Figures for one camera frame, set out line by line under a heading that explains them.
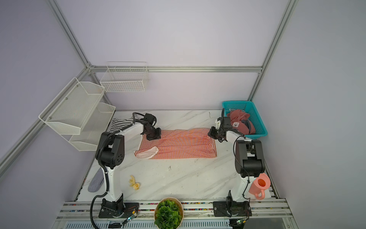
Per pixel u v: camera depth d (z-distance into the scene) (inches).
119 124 42.8
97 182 31.4
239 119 41.8
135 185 31.3
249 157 19.9
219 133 29.1
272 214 28.9
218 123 36.2
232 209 26.5
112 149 21.9
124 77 37.6
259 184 28.1
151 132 34.8
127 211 28.8
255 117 42.2
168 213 25.0
